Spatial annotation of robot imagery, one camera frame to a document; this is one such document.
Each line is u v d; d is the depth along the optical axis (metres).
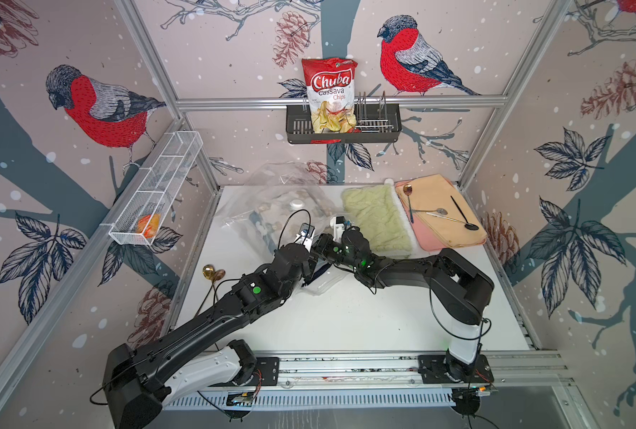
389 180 1.19
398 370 0.75
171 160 0.87
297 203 0.93
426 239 1.03
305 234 0.61
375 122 0.95
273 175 1.22
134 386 0.38
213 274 0.93
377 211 1.09
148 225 0.65
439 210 1.11
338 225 0.81
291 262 0.53
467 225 1.06
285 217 0.96
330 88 0.82
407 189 1.18
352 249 0.70
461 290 0.49
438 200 1.15
